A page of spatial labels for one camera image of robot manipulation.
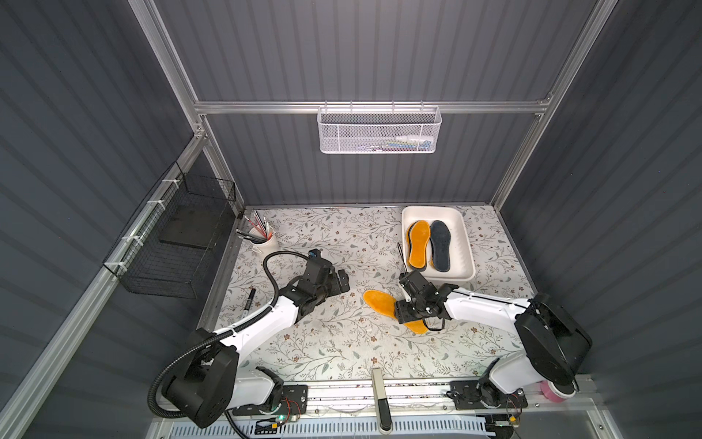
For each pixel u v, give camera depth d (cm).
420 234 108
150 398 39
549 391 72
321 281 68
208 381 41
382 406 69
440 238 106
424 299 69
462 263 102
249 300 93
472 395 74
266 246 96
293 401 72
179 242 74
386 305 91
